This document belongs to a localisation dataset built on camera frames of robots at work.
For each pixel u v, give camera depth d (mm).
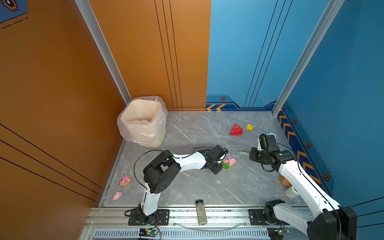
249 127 1098
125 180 834
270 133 1054
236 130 1054
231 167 891
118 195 790
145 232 711
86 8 696
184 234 698
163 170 534
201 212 722
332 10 706
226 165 892
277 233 706
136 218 725
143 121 808
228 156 917
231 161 915
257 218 725
